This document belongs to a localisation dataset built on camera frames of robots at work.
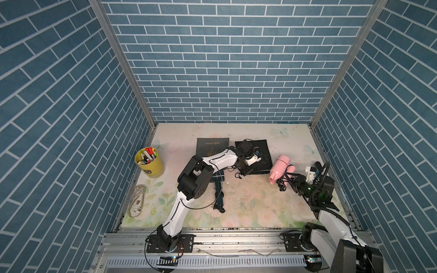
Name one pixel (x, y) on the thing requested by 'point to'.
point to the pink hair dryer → (281, 170)
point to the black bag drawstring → (239, 177)
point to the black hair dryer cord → (281, 183)
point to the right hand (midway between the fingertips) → (288, 176)
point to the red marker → (149, 151)
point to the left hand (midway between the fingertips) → (252, 172)
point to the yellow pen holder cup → (146, 157)
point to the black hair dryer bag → (260, 148)
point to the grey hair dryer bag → (209, 146)
